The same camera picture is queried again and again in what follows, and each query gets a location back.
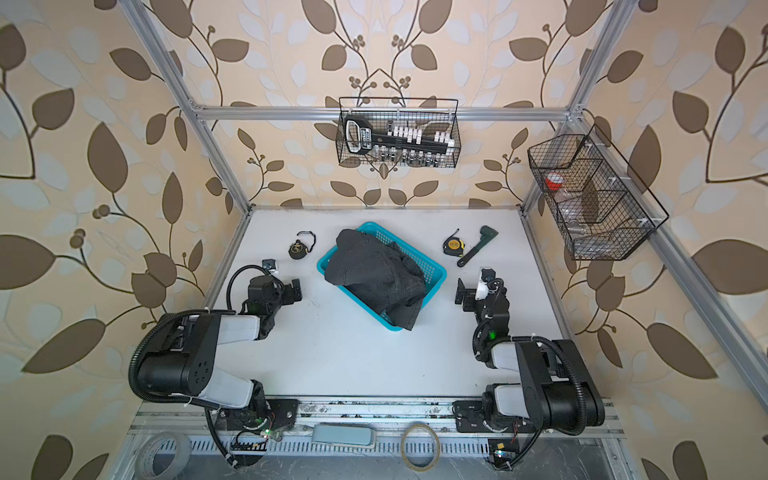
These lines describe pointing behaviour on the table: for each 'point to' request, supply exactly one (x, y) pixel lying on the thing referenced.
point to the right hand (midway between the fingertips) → (478, 283)
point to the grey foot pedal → (343, 435)
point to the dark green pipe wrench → (487, 233)
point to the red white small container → (554, 181)
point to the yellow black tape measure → (454, 246)
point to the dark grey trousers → (379, 274)
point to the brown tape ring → (437, 452)
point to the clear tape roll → (144, 455)
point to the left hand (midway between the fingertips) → (284, 279)
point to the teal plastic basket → (431, 269)
